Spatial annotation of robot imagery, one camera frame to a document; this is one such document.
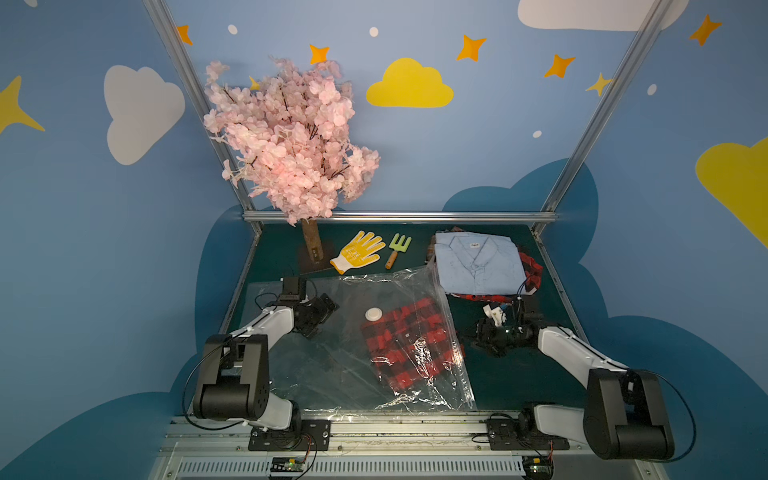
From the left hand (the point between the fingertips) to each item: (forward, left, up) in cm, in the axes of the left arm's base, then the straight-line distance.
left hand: (332, 311), depth 93 cm
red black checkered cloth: (+14, -67, +4) cm, 68 cm away
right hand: (-8, -43, +2) cm, 43 cm away
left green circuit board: (-40, +6, -5) cm, 40 cm away
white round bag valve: (0, -13, -1) cm, 13 cm away
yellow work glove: (+28, -6, -4) cm, 29 cm away
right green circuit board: (-39, -56, -5) cm, 68 cm away
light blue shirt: (+16, -46, +7) cm, 49 cm away
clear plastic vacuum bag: (-17, -3, -5) cm, 18 cm away
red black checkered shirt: (-13, -25, +4) cm, 28 cm away
